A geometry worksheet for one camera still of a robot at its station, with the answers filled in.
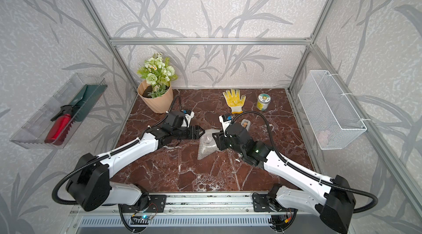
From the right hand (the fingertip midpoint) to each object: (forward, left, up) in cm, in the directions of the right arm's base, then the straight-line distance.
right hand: (216, 132), depth 75 cm
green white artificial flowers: (+35, +34, +7) cm, 49 cm away
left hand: (+4, +8, -7) cm, 12 cm away
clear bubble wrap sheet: (0, +5, -12) cm, 13 cm away
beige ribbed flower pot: (+23, +34, -8) cm, 42 cm away
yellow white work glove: (+36, -11, -19) cm, 42 cm away
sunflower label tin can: (+29, -29, -13) cm, 43 cm away
